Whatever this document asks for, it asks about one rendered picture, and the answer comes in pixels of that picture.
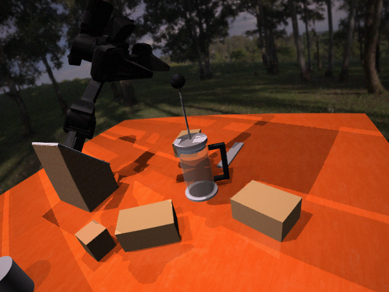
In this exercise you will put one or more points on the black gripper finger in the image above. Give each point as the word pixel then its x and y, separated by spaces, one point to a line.
pixel 121 68
pixel 151 62

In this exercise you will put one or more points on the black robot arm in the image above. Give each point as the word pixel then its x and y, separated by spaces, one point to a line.
pixel 94 24

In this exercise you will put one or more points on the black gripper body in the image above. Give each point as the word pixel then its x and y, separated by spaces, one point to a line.
pixel 100 56

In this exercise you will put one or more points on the glass french press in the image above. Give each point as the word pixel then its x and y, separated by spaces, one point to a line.
pixel 194 158

